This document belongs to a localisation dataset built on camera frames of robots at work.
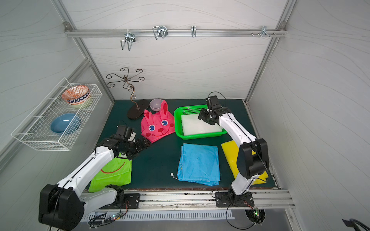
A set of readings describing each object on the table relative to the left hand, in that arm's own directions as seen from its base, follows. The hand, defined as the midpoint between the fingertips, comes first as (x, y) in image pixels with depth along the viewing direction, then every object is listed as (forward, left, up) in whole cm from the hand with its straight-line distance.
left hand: (146, 148), depth 81 cm
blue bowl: (+1, +34, +21) cm, 40 cm away
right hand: (+20, -32, +6) cm, 38 cm away
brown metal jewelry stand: (+35, +18, -9) cm, 40 cm away
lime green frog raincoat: (-11, +17, -9) cm, 22 cm away
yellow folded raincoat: (+5, -51, -10) cm, 53 cm away
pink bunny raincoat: (+24, -1, -10) cm, 26 cm away
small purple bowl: (+42, +4, -7) cm, 42 cm away
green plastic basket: (+35, -25, -6) cm, 44 cm away
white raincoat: (+20, -26, -4) cm, 33 cm away
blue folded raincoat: (-5, -31, -9) cm, 33 cm away
